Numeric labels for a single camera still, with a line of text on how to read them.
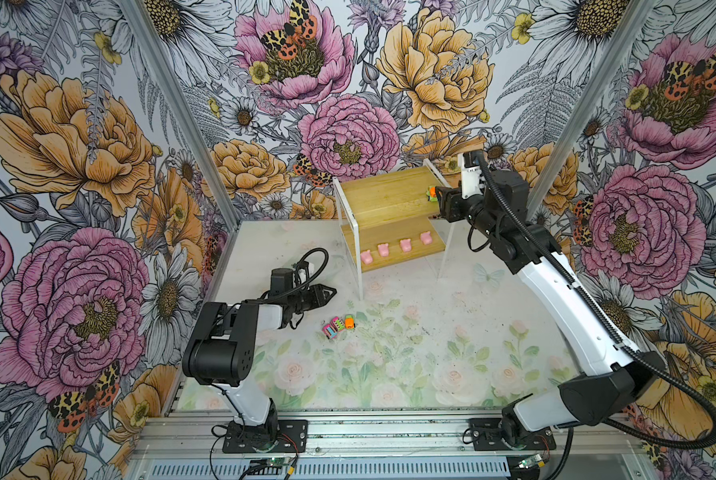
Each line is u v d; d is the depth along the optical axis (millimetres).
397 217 777
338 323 913
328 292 938
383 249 899
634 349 412
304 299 836
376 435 761
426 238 925
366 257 881
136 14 710
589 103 875
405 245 914
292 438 733
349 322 914
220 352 479
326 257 796
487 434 741
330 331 892
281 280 761
